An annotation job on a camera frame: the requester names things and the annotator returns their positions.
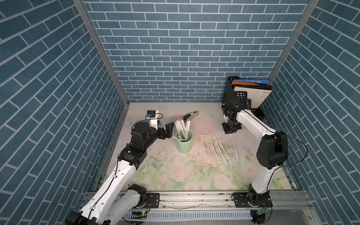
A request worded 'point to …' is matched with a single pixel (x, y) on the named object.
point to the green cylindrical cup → (186, 147)
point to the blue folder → (254, 81)
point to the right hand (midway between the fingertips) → (230, 132)
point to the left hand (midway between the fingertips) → (170, 122)
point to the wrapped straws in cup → (182, 131)
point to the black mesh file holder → (230, 99)
